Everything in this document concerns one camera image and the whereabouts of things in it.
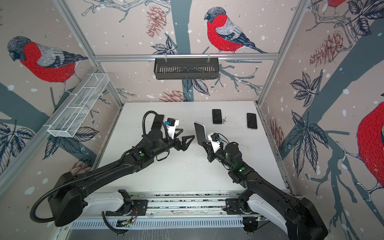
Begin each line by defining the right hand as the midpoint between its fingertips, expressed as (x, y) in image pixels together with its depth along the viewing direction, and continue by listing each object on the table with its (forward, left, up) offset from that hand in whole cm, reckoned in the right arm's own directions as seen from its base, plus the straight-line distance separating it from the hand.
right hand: (202, 144), depth 77 cm
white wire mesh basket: (+4, +66, +15) cm, 68 cm away
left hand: (+1, +7, +9) cm, 11 cm away
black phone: (+39, -11, -22) cm, 46 cm away
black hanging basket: (+54, +11, +12) cm, 57 cm away
